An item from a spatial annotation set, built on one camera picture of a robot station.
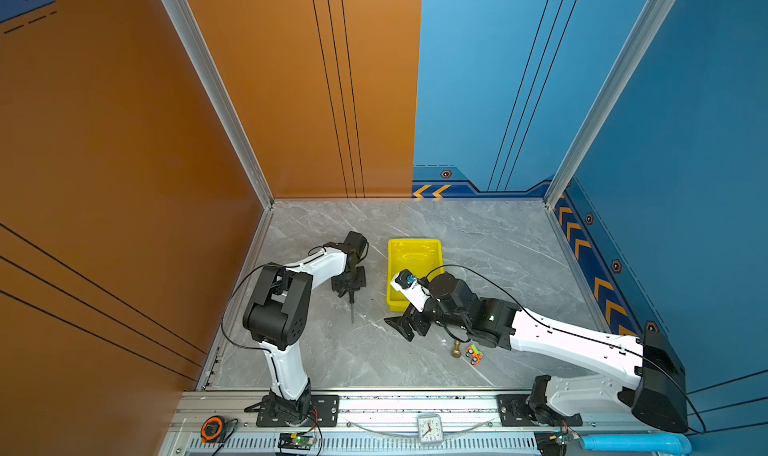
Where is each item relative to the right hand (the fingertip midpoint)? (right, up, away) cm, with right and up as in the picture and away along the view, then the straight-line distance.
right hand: (394, 304), depth 72 cm
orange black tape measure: (-42, -28, -3) cm, 51 cm away
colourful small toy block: (+22, -16, +9) cm, 29 cm away
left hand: (-13, 0, +25) cm, 28 cm away
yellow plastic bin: (+10, +8, +31) cm, 34 cm away
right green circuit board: (+39, -31, -2) cm, 50 cm away
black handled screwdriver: (-13, -4, +20) cm, 24 cm away
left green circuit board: (-24, -32, -1) cm, 40 cm away
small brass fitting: (+17, -16, +9) cm, 25 cm away
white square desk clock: (+9, -29, -2) cm, 30 cm away
